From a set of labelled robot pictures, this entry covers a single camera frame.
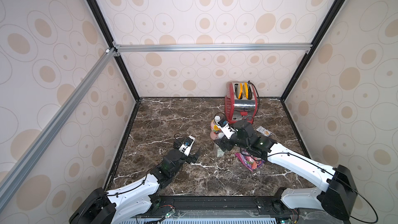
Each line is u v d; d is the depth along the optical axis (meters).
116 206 0.43
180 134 1.00
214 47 0.92
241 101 0.94
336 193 0.38
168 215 0.70
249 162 0.85
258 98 1.06
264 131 1.00
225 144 0.68
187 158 0.72
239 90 0.99
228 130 0.67
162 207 0.73
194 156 0.74
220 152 0.87
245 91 0.97
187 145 0.67
